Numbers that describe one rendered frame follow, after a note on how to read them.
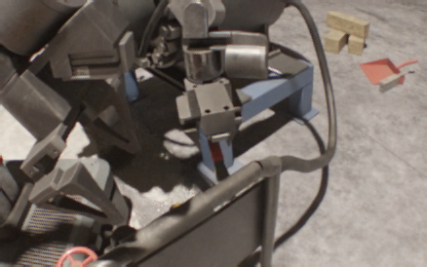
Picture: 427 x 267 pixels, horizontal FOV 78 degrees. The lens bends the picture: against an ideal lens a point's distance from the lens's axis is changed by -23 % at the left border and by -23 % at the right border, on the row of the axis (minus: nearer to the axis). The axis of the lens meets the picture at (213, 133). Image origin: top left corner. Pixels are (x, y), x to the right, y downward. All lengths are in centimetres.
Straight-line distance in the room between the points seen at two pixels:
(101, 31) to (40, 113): 8
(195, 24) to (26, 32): 29
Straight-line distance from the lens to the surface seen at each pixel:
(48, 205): 28
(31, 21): 23
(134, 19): 104
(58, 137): 24
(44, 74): 26
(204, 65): 48
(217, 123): 44
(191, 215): 39
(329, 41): 210
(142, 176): 126
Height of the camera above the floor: 87
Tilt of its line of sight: 39 degrees down
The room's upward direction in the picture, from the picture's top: 7 degrees counter-clockwise
